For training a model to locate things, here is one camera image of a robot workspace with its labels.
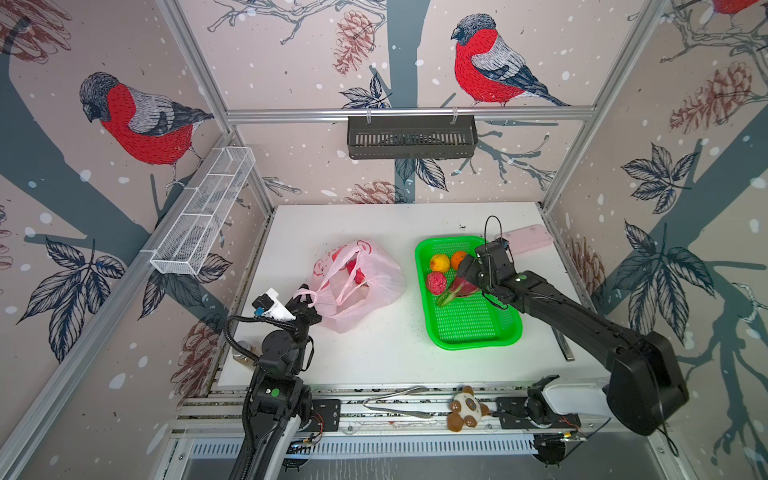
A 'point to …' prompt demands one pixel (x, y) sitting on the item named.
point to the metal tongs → (409, 389)
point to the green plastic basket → (467, 322)
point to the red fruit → (436, 282)
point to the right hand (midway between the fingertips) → (467, 271)
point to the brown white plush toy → (466, 410)
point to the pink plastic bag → (351, 282)
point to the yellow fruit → (440, 263)
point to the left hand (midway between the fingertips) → (306, 286)
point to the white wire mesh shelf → (201, 212)
